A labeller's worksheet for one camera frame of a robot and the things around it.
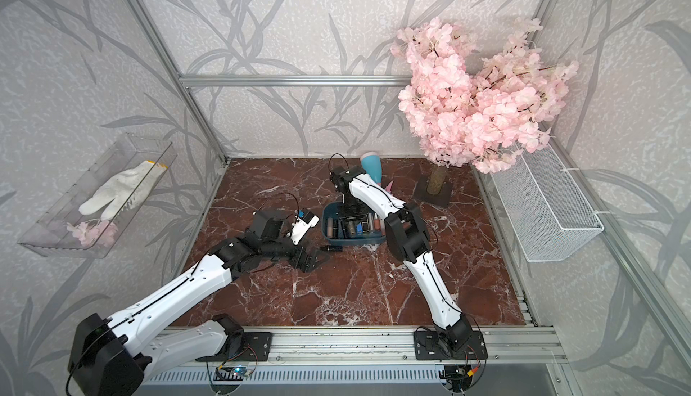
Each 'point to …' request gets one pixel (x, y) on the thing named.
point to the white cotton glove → (125, 190)
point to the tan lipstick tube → (330, 227)
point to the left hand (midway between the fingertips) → (320, 250)
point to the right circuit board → (458, 378)
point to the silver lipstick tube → (371, 220)
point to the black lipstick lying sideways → (331, 248)
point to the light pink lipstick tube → (382, 226)
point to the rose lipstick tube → (377, 223)
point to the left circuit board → (229, 373)
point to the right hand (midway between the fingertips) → (349, 221)
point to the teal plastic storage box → (369, 229)
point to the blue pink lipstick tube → (359, 229)
